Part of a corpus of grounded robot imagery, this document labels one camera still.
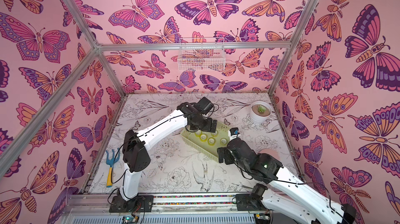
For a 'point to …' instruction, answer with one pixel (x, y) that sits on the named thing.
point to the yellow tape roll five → (214, 134)
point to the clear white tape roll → (198, 133)
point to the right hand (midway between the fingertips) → (223, 150)
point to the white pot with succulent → (260, 111)
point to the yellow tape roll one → (223, 141)
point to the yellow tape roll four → (203, 137)
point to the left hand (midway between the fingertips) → (211, 128)
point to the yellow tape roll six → (211, 141)
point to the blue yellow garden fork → (111, 162)
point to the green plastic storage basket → (211, 151)
